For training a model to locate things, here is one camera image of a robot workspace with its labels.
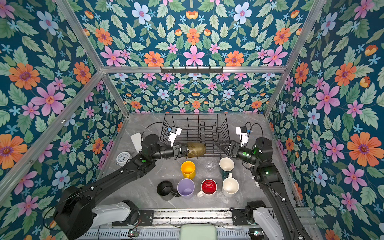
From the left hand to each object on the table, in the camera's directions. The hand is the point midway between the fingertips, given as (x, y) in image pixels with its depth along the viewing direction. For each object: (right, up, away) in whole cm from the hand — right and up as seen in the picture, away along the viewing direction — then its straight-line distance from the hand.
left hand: (194, 147), depth 66 cm
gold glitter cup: (+1, -1, -2) cm, 2 cm away
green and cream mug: (+18, -14, +21) cm, 31 cm away
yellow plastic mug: (-5, -16, +23) cm, 29 cm away
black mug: (-18, -26, +16) cm, 35 cm away
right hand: (+11, +1, -1) cm, 11 cm away
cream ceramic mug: (+19, -24, +16) cm, 34 cm away
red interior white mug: (+7, -26, +17) cm, 32 cm away
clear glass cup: (+8, -14, +23) cm, 28 cm away
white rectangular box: (-42, 0, +36) cm, 55 cm away
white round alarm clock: (-46, -10, +25) cm, 54 cm away
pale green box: (+2, -40, +2) cm, 40 cm away
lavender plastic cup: (-6, -25, +16) cm, 30 cm away
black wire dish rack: (+6, +8, +38) cm, 39 cm away
